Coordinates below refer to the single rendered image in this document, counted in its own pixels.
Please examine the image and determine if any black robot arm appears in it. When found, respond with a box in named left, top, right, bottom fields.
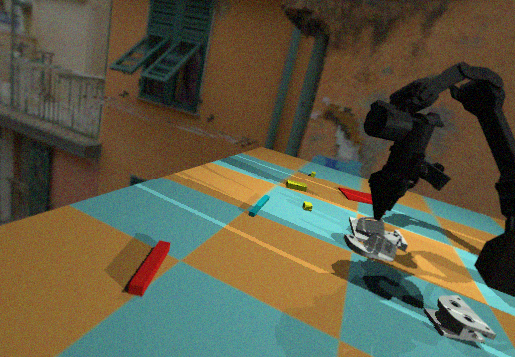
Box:
left=364, top=62, right=515, bottom=233

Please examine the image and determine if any dark red rectangular bar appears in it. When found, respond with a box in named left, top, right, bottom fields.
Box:
left=128, top=241, right=170, bottom=297

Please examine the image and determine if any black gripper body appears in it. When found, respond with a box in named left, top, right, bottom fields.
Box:
left=368, top=141, right=425, bottom=196

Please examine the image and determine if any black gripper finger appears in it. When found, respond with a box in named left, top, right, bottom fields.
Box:
left=369, top=184, right=403, bottom=221
left=388, top=183, right=416, bottom=211

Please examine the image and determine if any red flat plate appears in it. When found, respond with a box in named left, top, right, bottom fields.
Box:
left=339, top=188, right=373, bottom=205

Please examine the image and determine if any teal flat bar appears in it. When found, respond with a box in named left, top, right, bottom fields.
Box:
left=249, top=195, right=270, bottom=217

